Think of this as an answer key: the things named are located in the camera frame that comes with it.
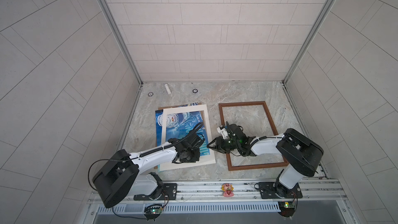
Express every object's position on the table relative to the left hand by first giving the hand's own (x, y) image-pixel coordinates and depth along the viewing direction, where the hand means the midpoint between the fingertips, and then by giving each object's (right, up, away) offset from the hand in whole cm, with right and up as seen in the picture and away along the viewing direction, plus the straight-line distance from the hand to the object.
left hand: (202, 157), depth 83 cm
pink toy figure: (+12, -9, -13) cm, 20 cm away
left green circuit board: (-20, -15, -18) cm, 31 cm away
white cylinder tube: (-26, +38, +29) cm, 55 cm away
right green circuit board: (+38, -16, -15) cm, 44 cm away
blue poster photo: (-15, +16, +11) cm, 25 cm away
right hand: (+4, +5, -1) cm, 6 cm away
